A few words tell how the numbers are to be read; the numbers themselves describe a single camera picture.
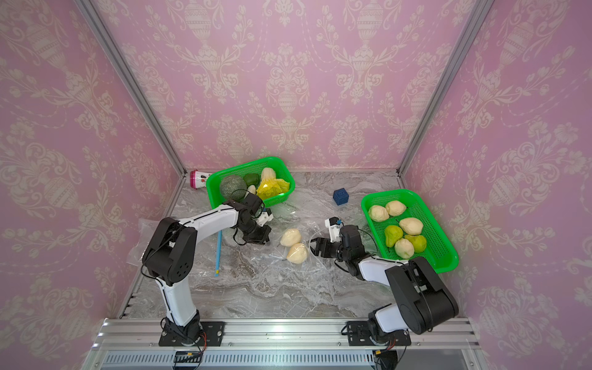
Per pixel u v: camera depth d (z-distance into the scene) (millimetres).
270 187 1005
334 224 828
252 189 1093
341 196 1052
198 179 1093
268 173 1097
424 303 437
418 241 890
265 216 897
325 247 789
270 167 1128
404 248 870
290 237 881
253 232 812
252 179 1117
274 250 922
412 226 944
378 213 971
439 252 874
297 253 839
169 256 500
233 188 999
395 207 999
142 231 903
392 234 905
